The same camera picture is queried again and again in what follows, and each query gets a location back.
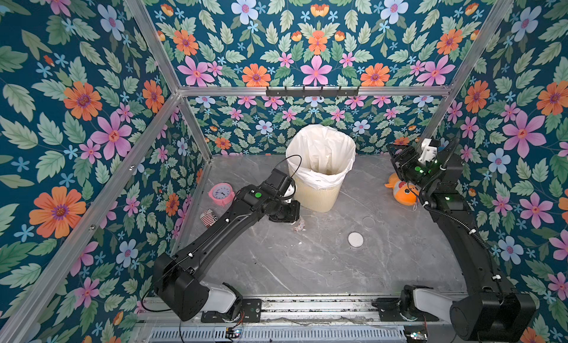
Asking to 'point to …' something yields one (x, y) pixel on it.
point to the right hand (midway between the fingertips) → (396, 147)
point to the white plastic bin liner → (320, 157)
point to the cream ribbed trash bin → (318, 199)
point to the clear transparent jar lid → (368, 222)
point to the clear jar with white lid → (300, 226)
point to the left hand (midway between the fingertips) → (303, 216)
